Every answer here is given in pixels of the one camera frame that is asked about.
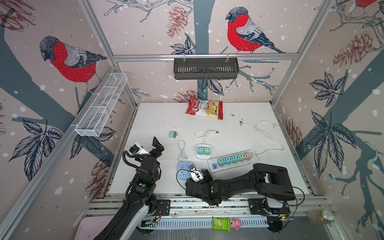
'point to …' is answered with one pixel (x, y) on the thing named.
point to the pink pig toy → (235, 223)
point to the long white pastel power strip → (213, 166)
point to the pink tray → (89, 227)
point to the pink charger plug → (249, 155)
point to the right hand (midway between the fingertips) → (192, 179)
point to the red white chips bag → (213, 109)
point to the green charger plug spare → (173, 134)
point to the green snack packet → (221, 224)
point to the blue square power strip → (183, 171)
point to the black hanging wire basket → (206, 68)
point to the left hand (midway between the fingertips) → (149, 141)
